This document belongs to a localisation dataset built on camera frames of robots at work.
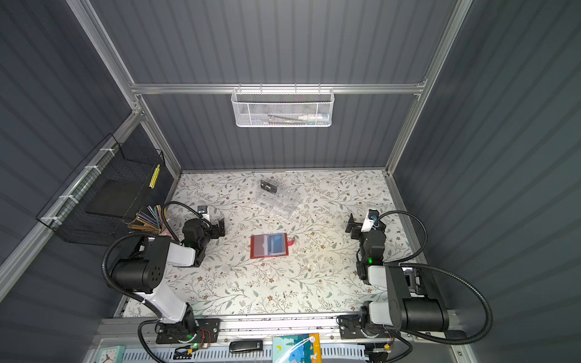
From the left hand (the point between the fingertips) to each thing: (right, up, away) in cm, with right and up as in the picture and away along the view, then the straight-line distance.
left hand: (214, 219), depth 96 cm
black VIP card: (+23, +15, +9) cm, 28 cm away
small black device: (+20, -35, -28) cm, 49 cm away
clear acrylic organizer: (+28, +8, +12) cm, 32 cm away
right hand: (+64, +2, -9) cm, 64 cm away
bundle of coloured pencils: (-22, +1, -7) cm, 23 cm away
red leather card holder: (+25, -10, -3) cm, 27 cm away
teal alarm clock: (-20, -38, -28) cm, 51 cm away
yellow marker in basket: (-17, +17, -13) cm, 28 cm away
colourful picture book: (+36, -37, -26) cm, 58 cm away
